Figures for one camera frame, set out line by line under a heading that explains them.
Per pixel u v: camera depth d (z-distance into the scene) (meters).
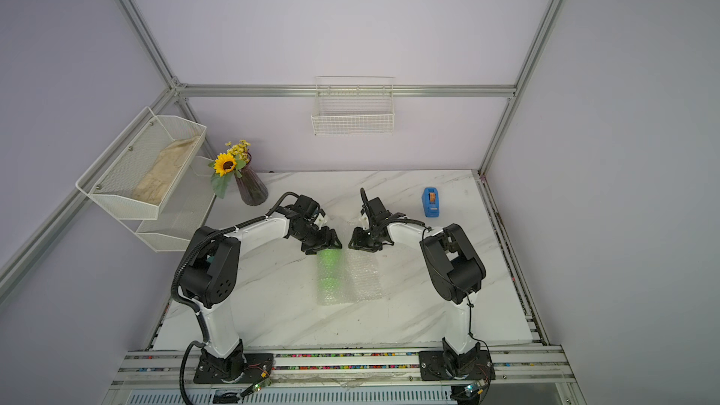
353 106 1.07
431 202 1.07
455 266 0.52
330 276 0.82
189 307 0.52
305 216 0.80
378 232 0.72
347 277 0.88
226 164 0.91
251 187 1.04
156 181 0.77
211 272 0.50
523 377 0.73
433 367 0.73
